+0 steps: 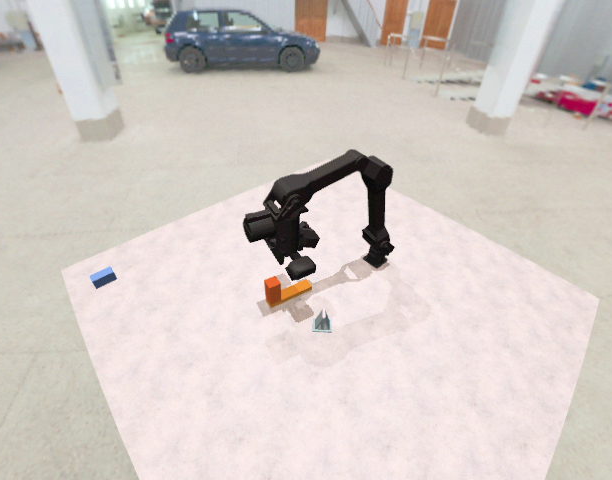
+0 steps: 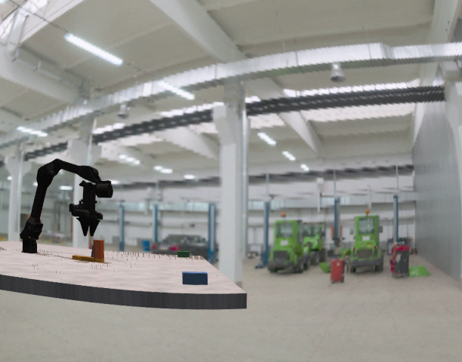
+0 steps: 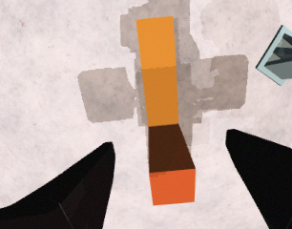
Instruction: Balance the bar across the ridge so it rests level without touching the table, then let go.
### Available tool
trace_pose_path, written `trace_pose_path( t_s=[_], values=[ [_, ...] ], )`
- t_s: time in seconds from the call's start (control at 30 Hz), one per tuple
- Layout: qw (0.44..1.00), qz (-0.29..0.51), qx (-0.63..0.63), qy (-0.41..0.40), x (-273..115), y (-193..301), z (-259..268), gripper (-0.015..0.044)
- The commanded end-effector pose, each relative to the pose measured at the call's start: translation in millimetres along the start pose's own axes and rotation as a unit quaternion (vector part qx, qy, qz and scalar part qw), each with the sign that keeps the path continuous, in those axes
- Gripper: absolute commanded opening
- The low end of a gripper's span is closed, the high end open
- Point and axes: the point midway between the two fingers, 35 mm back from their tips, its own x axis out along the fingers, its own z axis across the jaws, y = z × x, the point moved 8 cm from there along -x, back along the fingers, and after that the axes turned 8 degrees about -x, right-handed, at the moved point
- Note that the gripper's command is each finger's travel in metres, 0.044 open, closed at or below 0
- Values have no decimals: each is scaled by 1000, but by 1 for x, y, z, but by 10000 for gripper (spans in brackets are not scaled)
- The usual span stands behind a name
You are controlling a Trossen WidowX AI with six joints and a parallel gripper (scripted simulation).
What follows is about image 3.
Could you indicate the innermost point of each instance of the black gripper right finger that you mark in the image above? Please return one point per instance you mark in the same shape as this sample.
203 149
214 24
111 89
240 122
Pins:
265 168

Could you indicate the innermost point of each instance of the orange rectangular bar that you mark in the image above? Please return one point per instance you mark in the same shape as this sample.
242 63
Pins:
171 168

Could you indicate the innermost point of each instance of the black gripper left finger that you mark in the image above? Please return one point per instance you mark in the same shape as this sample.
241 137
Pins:
75 199

